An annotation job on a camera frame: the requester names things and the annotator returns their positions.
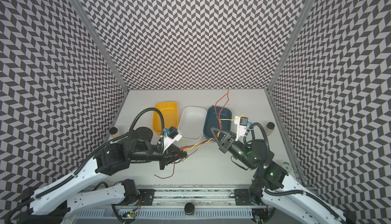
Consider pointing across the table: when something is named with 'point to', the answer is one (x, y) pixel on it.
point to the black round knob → (189, 208)
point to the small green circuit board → (129, 215)
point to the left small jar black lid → (113, 130)
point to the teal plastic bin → (211, 120)
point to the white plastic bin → (192, 122)
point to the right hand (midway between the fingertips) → (213, 129)
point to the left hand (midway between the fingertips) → (184, 155)
